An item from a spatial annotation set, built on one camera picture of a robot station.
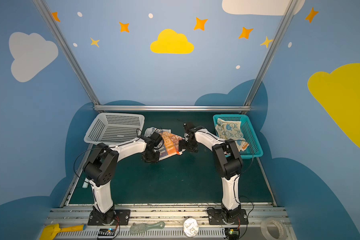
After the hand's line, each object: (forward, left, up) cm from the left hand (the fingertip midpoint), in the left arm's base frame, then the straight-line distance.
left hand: (154, 160), depth 95 cm
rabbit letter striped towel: (+10, -10, +1) cm, 14 cm away
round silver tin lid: (-37, -22, +5) cm, 43 cm away
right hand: (+7, -20, +4) cm, 21 cm away
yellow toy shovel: (-38, +45, 0) cm, 59 cm away
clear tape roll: (-37, -66, +3) cm, 76 cm away
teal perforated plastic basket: (+5, -64, +7) cm, 65 cm away
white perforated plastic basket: (+26, +36, +1) cm, 45 cm away
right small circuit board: (-38, -44, -3) cm, 58 cm away
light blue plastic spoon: (-16, +37, +2) cm, 40 cm away
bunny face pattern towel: (+23, -54, +4) cm, 59 cm away
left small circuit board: (-38, +19, -3) cm, 43 cm away
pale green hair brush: (-37, +3, +2) cm, 37 cm away
